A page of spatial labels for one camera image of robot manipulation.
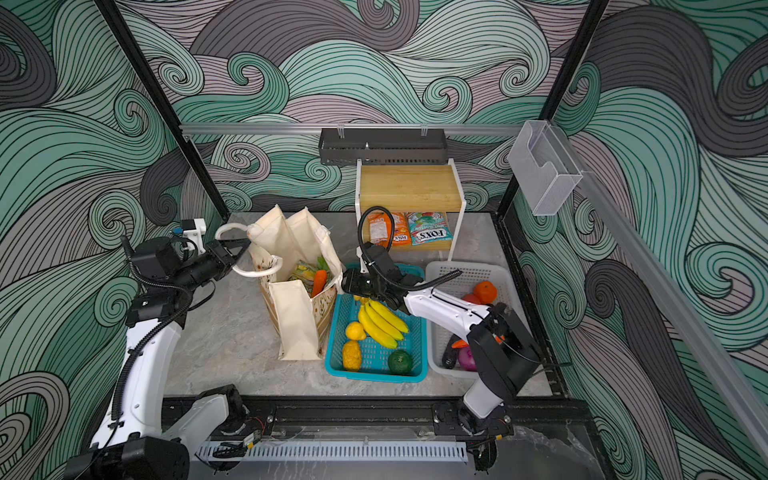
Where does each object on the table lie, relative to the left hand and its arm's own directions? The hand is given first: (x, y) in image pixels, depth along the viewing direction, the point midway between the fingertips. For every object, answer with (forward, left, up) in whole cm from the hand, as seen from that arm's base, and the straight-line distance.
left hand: (250, 240), depth 70 cm
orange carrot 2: (-15, -54, -25) cm, 61 cm away
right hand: (-1, -20, -17) cm, 26 cm away
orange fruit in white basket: (+2, -65, -25) cm, 70 cm away
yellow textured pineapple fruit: (-18, -24, -27) cm, 40 cm away
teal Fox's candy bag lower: (+18, -47, -13) cm, 52 cm away
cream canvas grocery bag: (+10, -2, -12) cm, 16 cm away
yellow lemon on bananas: (-11, -25, -27) cm, 38 cm away
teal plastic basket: (-12, -29, -32) cm, 45 cm away
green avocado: (-19, -37, -26) cm, 49 cm away
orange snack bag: (+17, -31, -14) cm, 38 cm away
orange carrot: (+4, -13, -22) cm, 26 cm away
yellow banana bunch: (-7, -32, -29) cm, 44 cm away
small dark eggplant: (-17, -51, -27) cm, 60 cm away
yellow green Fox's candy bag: (+6, -8, -24) cm, 26 cm away
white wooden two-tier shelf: (+15, -43, 0) cm, 45 cm away
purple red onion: (-18, -55, -26) cm, 64 cm away
